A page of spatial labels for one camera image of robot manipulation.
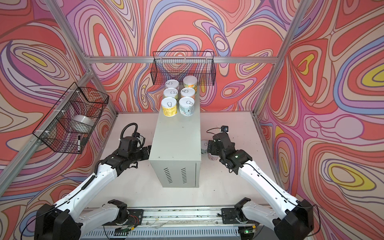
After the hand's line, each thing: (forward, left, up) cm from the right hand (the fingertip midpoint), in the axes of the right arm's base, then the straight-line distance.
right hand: (218, 146), depth 79 cm
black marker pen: (-1, +70, +9) cm, 70 cm away
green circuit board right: (-36, -11, -19) cm, 42 cm away
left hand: (+2, +37, -3) cm, 37 cm away
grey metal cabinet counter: (-14, +21, +17) cm, 30 cm away
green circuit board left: (-34, +49, -17) cm, 62 cm away
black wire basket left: (+5, +73, +17) cm, 75 cm away
